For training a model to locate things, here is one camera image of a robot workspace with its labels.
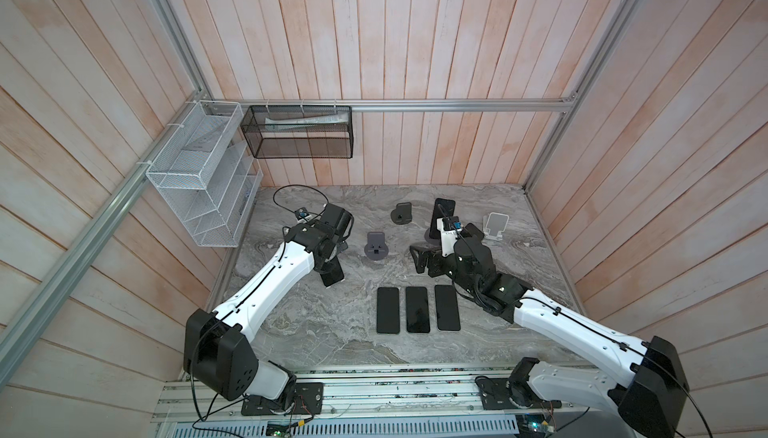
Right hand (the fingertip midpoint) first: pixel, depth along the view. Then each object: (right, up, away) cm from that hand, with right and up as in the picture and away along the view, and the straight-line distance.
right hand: (423, 245), depth 78 cm
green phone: (-9, -21, +11) cm, 25 cm away
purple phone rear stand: (+9, +10, +17) cm, 22 cm away
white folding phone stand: (+28, +4, +24) cm, 37 cm away
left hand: (-28, -3, +4) cm, 28 cm away
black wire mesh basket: (-37, +34, +13) cm, 52 cm away
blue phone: (-27, -11, +17) cm, 34 cm away
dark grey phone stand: (-3, +8, +30) cm, 32 cm away
